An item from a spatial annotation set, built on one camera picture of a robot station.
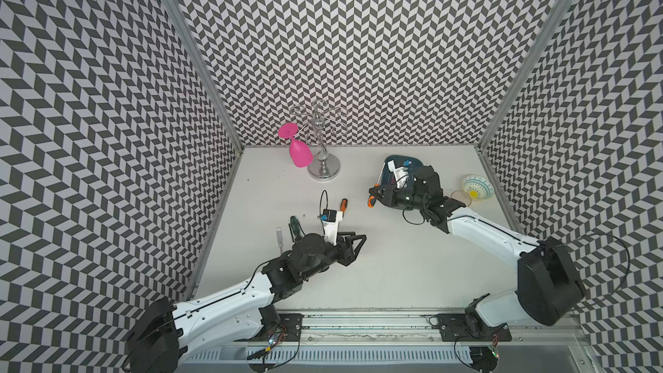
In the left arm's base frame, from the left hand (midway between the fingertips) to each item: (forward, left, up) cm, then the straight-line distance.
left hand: (360, 239), depth 73 cm
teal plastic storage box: (+18, -15, +13) cm, 26 cm away
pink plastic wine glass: (+35, +21, -1) cm, 41 cm away
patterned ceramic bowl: (+28, -49, -15) cm, 58 cm away
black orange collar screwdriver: (+12, -4, +2) cm, 13 cm away
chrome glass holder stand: (+41, +14, -17) cm, 46 cm away
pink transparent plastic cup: (+27, -43, -19) cm, 54 cm away
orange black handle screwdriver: (+21, +5, -16) cm, 26 cm away
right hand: (+15, -4, +1) cm, 15 cm away
